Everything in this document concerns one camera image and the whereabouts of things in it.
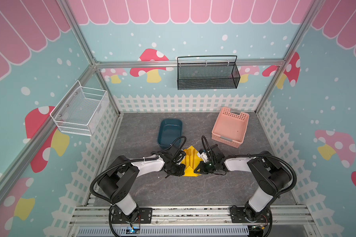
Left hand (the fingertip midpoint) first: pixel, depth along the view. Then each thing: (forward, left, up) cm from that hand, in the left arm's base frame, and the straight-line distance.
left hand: (183, 176), depth 87 cm
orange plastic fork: (+15, -4, 0) cm, 15 cm away
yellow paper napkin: (+10, -5, -1) cm, 12 cm away
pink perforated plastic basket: (+40, -36, -1) cm, 53 cm away
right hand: (+3, -7, 0) cm, 7 cm away
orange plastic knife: (+11, -6, 0) cm, 13 cm away
